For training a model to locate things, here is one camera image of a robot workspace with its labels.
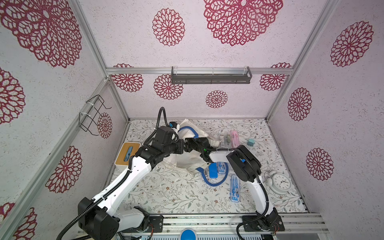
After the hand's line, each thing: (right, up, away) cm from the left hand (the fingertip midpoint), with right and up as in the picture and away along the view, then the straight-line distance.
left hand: (184, 144), depth 76 cm
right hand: (-5, +4, +17) cm, 18 cm away
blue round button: (+2, -41, -7) cm, 42 cm away
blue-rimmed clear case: (+17, -18, +16) cm, 30 cm away
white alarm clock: (+53, -22, +7) cm, 58 cm away
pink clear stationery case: (+35, +1, +30) cm, 46 cm away
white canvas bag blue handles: (+4, -11, +15) cm, 19 cm away
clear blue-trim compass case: (+22, -16, +16) cm, 32 cm away
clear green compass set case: (+30, +1, +30) cm, 42 cm away
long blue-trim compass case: (+29, -26, +8) cm, 39 cm away
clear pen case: (+26, 0, +30) cm, 39 cm away
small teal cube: (+46, -1, +29) cm, 55 cm away
